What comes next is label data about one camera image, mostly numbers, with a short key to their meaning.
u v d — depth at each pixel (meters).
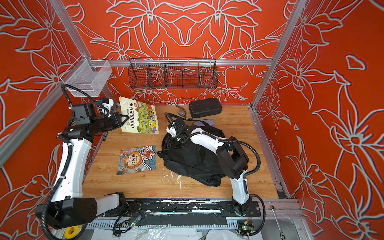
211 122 1.06
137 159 0.90
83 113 0.52
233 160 0.50
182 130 0.71
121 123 0.63
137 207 0.76
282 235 0.66
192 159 0.90
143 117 0.79
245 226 0.68
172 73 0.98
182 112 1.11
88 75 0.90
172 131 0.83
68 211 0.37
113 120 0.62
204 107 1.11
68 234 0.66
